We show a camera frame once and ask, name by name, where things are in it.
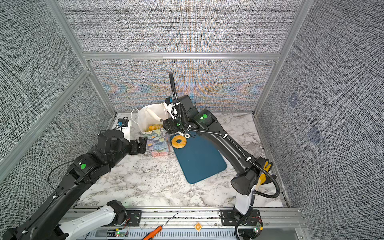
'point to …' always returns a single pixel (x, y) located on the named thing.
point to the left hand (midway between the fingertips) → (138, 137)
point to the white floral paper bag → (157, 139)
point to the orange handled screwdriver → (156, 231)
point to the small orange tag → (198, 226)
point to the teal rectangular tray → (199, 158)
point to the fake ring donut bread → (182, 144)
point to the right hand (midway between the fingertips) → (170, 121)
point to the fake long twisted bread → (155, 127)
